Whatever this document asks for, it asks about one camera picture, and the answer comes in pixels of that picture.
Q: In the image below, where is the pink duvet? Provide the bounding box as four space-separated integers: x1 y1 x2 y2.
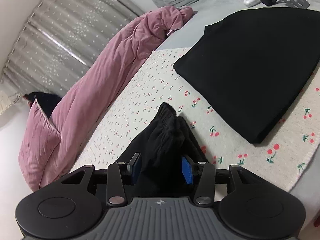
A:
37 5 194 189

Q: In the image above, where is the black folded garment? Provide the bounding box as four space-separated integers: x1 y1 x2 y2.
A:
155 0 320 230

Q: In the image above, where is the black ribbed garment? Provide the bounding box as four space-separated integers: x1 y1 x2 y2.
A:
117 102 209 198

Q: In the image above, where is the cherry print blanket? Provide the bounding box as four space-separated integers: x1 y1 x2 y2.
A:
71 47 320 193

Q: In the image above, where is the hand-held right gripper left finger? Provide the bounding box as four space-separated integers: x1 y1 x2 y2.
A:
60 152 142 207

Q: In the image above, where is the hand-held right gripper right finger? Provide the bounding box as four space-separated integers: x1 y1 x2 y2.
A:
181 155 262 205

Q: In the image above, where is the pink pillow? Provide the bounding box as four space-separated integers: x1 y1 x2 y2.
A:
18 99 62 192

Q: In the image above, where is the grey star print curtain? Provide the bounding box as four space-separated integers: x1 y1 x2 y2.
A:
0 0 148 100

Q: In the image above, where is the white lace cloth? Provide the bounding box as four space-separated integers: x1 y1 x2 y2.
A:
0 90 15 115

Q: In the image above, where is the black plush toy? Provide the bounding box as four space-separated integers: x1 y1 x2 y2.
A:
23 92 63 120

